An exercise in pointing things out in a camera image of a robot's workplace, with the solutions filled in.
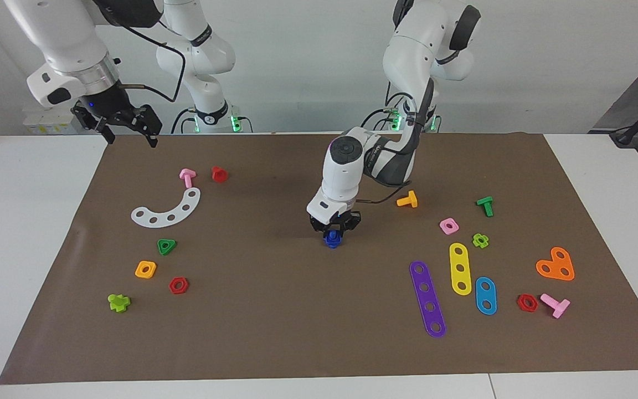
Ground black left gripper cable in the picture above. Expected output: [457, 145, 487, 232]
[359, 78, 436, 206]

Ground white box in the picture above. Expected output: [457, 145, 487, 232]
[23, 108, 84, 135]

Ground yellow three-hole plastic strip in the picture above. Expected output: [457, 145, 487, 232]
[449, 243, 472, 296]

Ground purple four-hole plastic strip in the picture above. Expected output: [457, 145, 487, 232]
[409, 260, 447, 339]

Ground black arm base cables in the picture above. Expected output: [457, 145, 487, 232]
[171, 108, 198, 135]
[361, 91, 408, 132]

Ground white curved five-hole strip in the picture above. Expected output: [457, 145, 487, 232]
[131, 187, 202, 228]

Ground black left arm base cables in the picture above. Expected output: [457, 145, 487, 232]
[361, 91, 408, 132]

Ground blue two-hole plastic strip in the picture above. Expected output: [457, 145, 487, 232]
[475, 277, 498, 316]

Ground orange heart-shaped plastic plate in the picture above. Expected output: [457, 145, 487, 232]
[536, 247, 575, 282]

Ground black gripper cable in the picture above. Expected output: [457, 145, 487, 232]
[106, 11, 187, 104]
[359, 78, 436, 206]

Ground brown table mat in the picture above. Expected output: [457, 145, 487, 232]
[0, 132, 638, 386]

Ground black right arm base cables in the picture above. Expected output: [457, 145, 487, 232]
[171, 108, 198, 135]

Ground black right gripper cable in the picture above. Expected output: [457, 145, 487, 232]
[106, 11, 187, 104]

